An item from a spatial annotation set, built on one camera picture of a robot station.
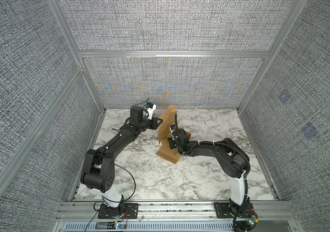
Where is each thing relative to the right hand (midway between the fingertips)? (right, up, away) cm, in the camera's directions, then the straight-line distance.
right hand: (170, 134), depth 98 cm
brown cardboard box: (-2, +10, -11) cm, 15 cm away
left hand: (-4, +10, -13) cm, 17 cm away
